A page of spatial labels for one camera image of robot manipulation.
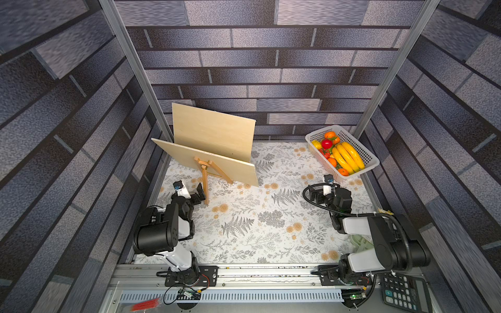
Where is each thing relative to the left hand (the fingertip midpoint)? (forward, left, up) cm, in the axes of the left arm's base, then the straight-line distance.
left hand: (192, 184), depth 91 cm
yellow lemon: (+28, -66, 0) cm, 72 cm away
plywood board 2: (+6, -22, +3) cm, 23 cm away
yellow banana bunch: (+17, -79, +1) cm, 81 cm away
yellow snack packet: (-10, -93, -6) cm, 93 cm away
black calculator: (-41, -86, -6) cm, 95 cm away
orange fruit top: (+34, -75, +1) cm, 83 cm away
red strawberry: (+23, -70, -2) cm, 74 cm away
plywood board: (+18, -15, +16) cm, 28 cm away
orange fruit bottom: (+10, -76, -3) cm, 77 cm away
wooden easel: (+1, -9, +13) cm, 16 cm away
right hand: (+2, -62, -1) cm, 62 cm away
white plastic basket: (+13, -70, 0) cm, 72 cm away
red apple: (+27, -71, +1) cm, 75 cm away
